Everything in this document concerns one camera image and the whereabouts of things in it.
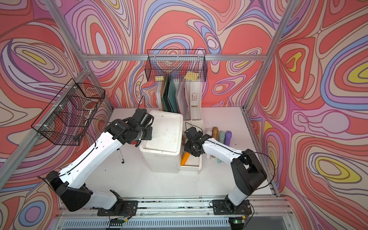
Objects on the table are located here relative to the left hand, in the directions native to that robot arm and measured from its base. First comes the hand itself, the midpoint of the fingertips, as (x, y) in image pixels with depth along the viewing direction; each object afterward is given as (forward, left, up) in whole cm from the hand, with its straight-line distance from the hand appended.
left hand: (149, 132), depth 75 cm
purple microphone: (+13, -49, -21) cm, 55 cm away
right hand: (-2, -21, -19) cm, 28 cm away
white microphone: (+16, -36, -21) cm, 45 cm away
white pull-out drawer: (-8, -24, -21) cm, 33 cm away
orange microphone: (-5, -19, -20) cm, 28 cm away
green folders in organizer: (+23, -9, +5) cm, 26 cm away
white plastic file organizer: (+26, -17, +3) cm, 31 cm away
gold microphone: (+16, -40, -22) cm, 49 cm away
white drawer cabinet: (-12, -8, 0) cm, 15 cm away
